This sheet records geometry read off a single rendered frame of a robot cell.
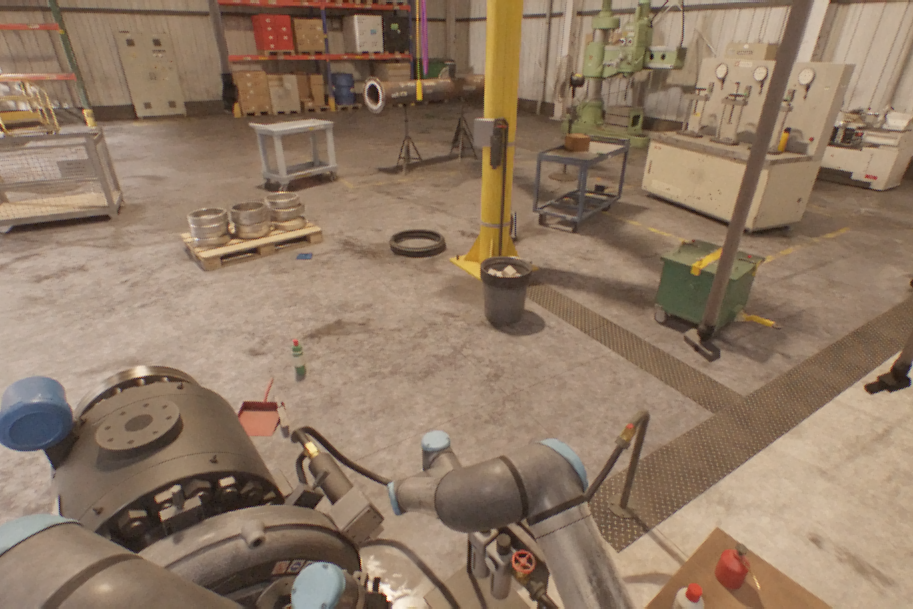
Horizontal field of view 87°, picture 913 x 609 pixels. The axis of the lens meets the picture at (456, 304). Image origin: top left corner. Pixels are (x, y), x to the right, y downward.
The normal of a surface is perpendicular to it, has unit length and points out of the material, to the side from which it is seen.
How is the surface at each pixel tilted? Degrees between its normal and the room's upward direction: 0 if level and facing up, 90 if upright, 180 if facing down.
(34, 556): 5
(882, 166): 90
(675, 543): 0
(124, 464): 12
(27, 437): 90
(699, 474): 0
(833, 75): 90
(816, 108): 90
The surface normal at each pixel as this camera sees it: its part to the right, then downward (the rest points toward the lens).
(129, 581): 0.37, -0.92
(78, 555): 0.17, -0.98
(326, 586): -0.13, -0.69
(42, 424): 0.62, 0.38
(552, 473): 0.22, -0.53
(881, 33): -0.85, 0.25
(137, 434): 0.00, -0.88
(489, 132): -0.22, 0.47
